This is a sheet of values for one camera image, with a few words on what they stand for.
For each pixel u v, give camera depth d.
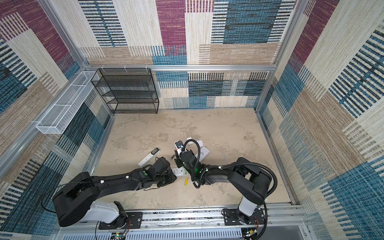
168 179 0.77
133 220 0.73
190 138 1.04
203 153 0.95
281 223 0.71
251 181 0.46
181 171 0.88
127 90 1.11
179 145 0.73
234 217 0.73
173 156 0.96
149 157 0.94
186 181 0.85
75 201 0.42
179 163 0.78
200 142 1.03
